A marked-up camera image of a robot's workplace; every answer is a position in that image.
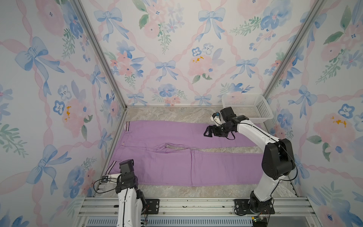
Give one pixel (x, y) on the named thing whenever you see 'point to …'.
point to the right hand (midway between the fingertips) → (211, 133)
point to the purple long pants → (160, 153)
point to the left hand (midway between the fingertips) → (124, 171)
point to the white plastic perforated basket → (255, 107)
